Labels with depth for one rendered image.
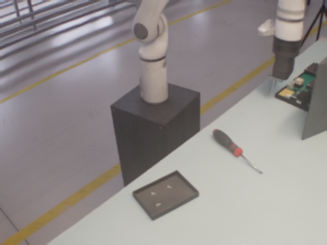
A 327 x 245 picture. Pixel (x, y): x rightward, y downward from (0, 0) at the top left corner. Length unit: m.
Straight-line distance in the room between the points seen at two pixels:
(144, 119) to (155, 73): 0.16
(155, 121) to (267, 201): 0.57
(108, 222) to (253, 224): 0.28
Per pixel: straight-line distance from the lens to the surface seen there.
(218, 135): 0.82
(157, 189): 0.73
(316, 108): 0.85
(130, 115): 1.22
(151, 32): 1.09
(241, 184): 0.74
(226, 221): 0.67
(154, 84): 1.20
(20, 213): 2.18
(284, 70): 0.95
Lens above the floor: 1.53
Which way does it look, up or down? 37 degrees down
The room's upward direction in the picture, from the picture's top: 3 degrees counter-clockwise
